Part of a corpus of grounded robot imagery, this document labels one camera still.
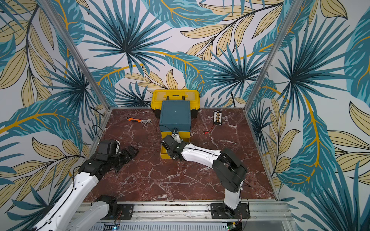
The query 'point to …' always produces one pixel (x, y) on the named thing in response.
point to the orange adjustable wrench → (146, 121)
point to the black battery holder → (218, 117)
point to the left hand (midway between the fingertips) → (133, 157)
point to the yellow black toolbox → (193, 96)
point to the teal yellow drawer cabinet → (175, 115)
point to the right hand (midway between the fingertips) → (176, 146)
